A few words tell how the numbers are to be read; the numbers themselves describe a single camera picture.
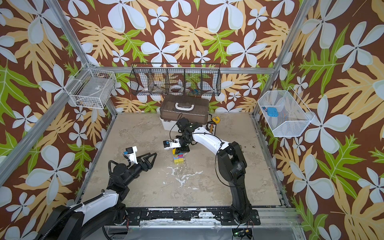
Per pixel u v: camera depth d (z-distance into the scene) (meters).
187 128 0.67
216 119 1.15
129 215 0.74
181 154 0.91
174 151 0.88
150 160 0.75
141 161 0.72
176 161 0.91
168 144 0.75
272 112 0.86
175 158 0.91
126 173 0.64
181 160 0.91
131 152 0.72
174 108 0.95
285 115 0.84
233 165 0.52
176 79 0.98
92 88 0.86
